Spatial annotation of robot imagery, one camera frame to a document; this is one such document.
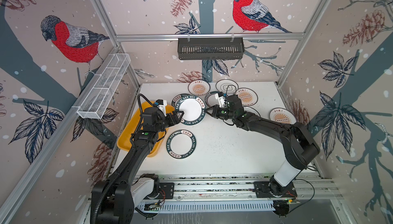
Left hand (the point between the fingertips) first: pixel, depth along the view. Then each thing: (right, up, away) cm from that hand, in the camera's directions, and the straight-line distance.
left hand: (179, 113), depth 79 cm
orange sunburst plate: (+10, +16, +39) cm, 44 cm away
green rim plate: (+8, +2, +7) cm, 10 cm away
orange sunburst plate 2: (+47, +9, +35) cm, 60 cm away
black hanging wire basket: (+19, +43, +25) cm, 53 cm away
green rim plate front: (0, -19, +9) cm, 21 cm away
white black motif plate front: (+47, -1, +25) cm, 53 cm away
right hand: (+13, 0, +5) cm, 14 cm away
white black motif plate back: (+29, +18, +41) cm, 54 cm away
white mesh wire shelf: (-38, +6, -8) cm, 40 cm away
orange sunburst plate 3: (+67, -4, +22) cm, 71 cm away
